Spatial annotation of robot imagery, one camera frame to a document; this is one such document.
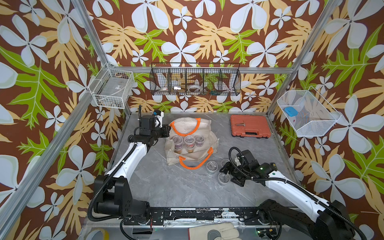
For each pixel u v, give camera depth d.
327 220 0.39
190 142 0.88
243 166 0.62
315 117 0.78
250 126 1.09
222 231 0.70
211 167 0.86
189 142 0.88
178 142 0.89
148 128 0.64
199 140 0.97
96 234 0.70
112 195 0.42
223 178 0.82
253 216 0.73
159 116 0.75
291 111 0.86
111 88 0.86
